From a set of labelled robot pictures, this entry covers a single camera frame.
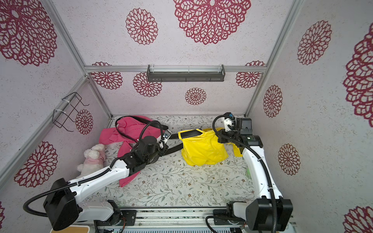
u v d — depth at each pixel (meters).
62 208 0.39
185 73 0.95
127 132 1.04
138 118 1.13
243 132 0.57
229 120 0.68
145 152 0.59
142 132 0.57
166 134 0.66
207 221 0.69
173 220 0.74
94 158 0.82
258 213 0.39
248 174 0.87
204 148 0.79
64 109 0.76
